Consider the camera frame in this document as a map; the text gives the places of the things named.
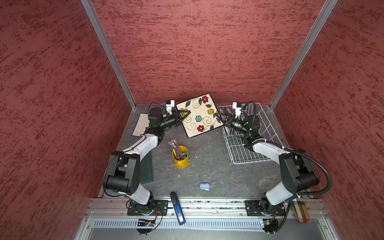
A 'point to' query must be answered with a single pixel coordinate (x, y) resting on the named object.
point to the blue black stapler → (179, 214)
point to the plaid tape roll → (301, 212)
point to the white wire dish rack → (237, 152)
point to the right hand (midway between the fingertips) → (213, 116)
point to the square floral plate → (202, 118)
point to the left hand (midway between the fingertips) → (191, 115)
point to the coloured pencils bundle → (176, 150)
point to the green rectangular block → (146, 169)
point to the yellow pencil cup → (182, 163)
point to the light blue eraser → (205, 186)
